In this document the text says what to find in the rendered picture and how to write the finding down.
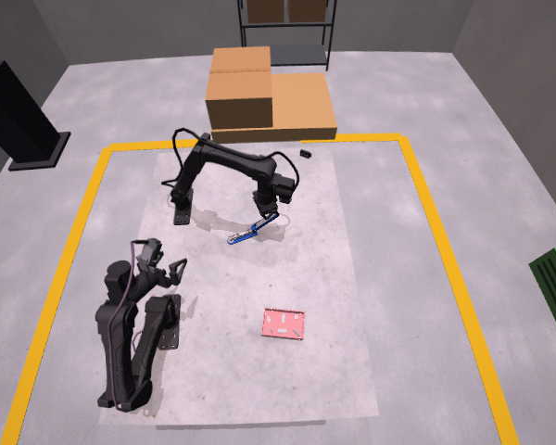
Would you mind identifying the blue stapler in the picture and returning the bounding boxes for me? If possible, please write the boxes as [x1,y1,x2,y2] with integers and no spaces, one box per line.
[228,211,280,244]

